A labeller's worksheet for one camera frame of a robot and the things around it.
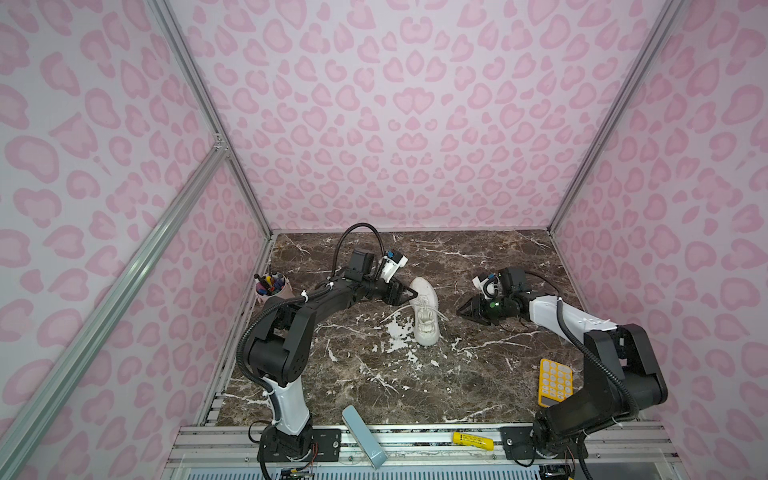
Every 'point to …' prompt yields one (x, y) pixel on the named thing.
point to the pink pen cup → (286, 292)
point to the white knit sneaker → (425, 311)
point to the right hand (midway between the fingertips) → (463, 310)
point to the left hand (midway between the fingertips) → (412, 286)
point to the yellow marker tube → (474, 441)
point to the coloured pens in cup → (269, 285)
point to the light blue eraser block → (363, 436)
